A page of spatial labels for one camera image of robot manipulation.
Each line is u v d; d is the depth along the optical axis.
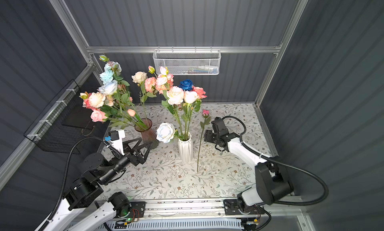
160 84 0.56
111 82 0.67
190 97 0.60
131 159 0.53
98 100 0.63
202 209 0.75
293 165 0.41
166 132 0.57
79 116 0.74
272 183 0.44
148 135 0.87
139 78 0.75
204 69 0.91
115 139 0.52
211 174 0.85
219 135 0.68
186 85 0.66
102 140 0.50
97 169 0.43
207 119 1.08
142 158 0.53
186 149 0.77
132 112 0.77
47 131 0.63
